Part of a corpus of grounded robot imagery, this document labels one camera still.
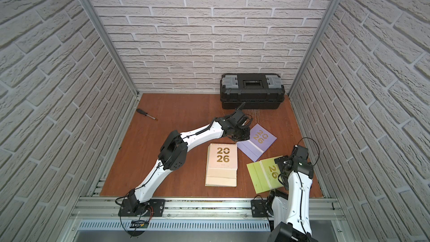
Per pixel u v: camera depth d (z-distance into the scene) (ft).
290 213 1.40
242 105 2.49
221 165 2.71
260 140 3.11
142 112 3.57
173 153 1.80
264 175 2.73
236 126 2.44
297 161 1.83
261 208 2.42
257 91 3.20
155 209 2.39
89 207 2.48
